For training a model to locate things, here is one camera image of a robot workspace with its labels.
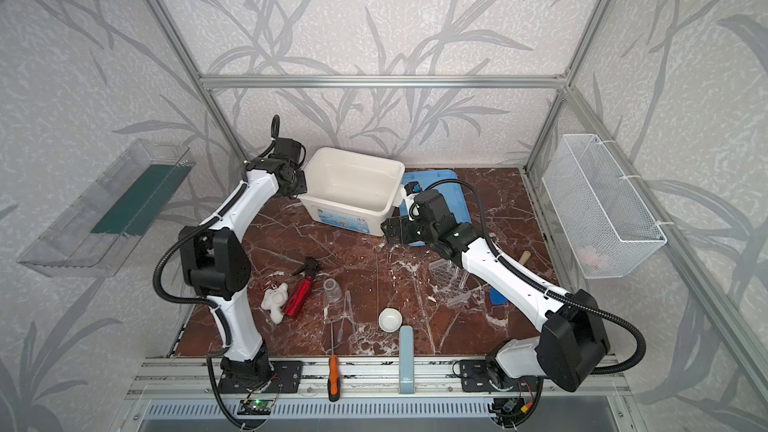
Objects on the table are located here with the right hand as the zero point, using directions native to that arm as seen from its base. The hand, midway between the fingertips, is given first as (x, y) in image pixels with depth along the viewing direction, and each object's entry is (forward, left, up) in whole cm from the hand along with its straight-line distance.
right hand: (397, 213), depth 80 cm
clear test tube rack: (-12, -16, -20) cm, 28 cm away
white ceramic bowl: (-22, +2, -20) cm, 30 cm away
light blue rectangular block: (-32, -2, -18) cm, 37 cm away
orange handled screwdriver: (-38, +15, -18) cm, 45 cm away
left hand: (+16, +32, -3) cm, 36 cm away
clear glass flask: (-16, +18, -15) cm, 28 cm away
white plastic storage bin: (+26, +19, -20) cm, 38 cm away
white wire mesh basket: (-14, -44, +14) cm, 48 cm away
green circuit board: (-42, +34, -22) cm, 58 cm away
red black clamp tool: (-15, +29, -18) cm, 37 cm away
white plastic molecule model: (-18, +35, -17) cm, 42 cm away
